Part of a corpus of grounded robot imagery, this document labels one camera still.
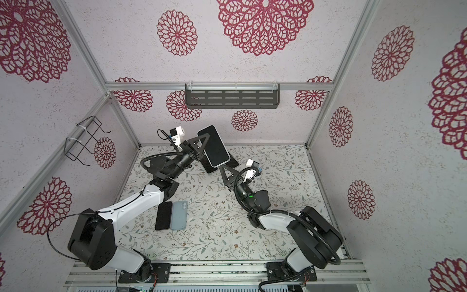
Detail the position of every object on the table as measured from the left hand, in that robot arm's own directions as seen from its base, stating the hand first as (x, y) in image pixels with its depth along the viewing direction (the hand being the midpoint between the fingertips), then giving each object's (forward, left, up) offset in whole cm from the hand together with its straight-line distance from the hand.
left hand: (210, 137), depth 65 cm
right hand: (-7, -4, -7) cm, 11 cm away
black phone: (-10, +28, -46) cm, 55 cm away
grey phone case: (-12, +19, -42) cm, 47 cm away
